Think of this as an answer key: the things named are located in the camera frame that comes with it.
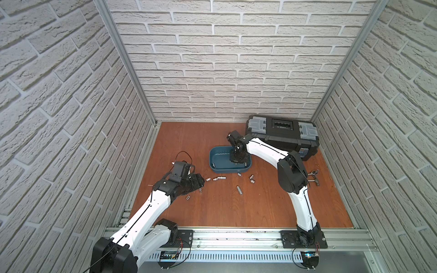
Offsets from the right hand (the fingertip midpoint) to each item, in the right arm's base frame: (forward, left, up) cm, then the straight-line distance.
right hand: (237, 159), depth 97 cm
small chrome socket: (-11, +13, -2) cm, 17 cm away
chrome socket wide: (-13, -7, -2) cm, 15 cm away
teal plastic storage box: (+3, +10, -5) cm, 12 cm away
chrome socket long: (-10, +9, -2) cm, 14 cm away
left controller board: (-45, +35, -5) cm, 57 cm away
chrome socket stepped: (-11, -7, -2) cm, 13 cm away
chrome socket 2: (-2, +14, -2) cm, 14 cm away
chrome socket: (-8, -1, -3) cm, 9 cm away
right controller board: (-49, -26, -4) cm, 56 cm away
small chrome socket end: (-10, +17, -2) cm, 20 cm away
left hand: (-15, +19, +7) cm, 25 cm away
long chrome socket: (-18, 0, -2) cm, 18 cm away
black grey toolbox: (+6, -28, +13) cm, 32 cm away
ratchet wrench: (-10, -43, -3) cm, 45 cm away
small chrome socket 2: (-16, +21, -2) cm, 27 cm away
